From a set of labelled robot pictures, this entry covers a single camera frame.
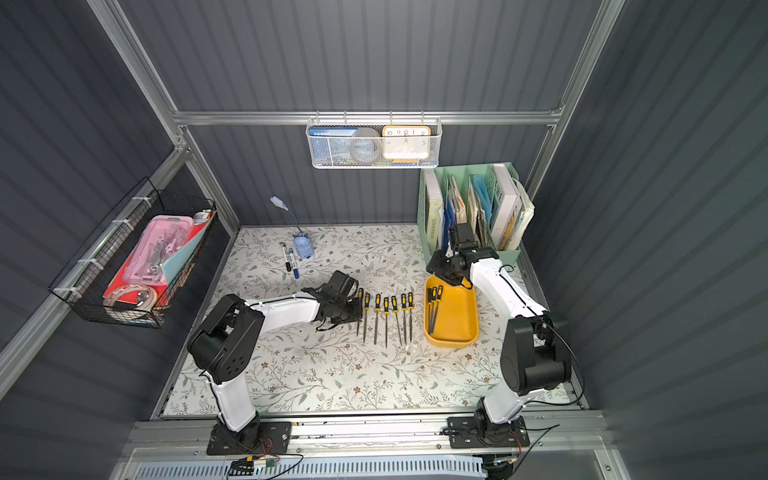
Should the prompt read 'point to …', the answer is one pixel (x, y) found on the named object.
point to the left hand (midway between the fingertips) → (362, 312)
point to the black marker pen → (287, 263)
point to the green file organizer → (491, 197)
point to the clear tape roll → (111, 296)
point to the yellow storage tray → (456, 322)
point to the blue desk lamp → (302, 242)
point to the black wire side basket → (98, 269)
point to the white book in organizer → (507, 210)
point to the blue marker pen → (296, 271)
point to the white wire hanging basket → (433, 162)
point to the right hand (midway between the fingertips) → (440, 267)
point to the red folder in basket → (200, 221)
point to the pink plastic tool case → (159, 240)
